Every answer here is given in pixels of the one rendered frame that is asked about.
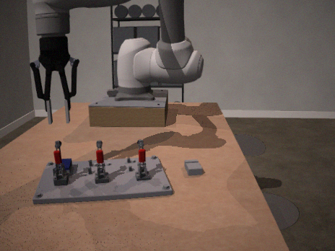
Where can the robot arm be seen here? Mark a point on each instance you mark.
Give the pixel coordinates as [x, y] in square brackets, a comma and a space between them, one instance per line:
[174, 61]

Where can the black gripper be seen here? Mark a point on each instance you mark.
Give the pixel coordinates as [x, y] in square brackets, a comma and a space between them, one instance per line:
[54, 56]

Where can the blue block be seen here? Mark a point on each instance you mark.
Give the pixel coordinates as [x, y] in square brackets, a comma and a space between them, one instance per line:
[67, 164]

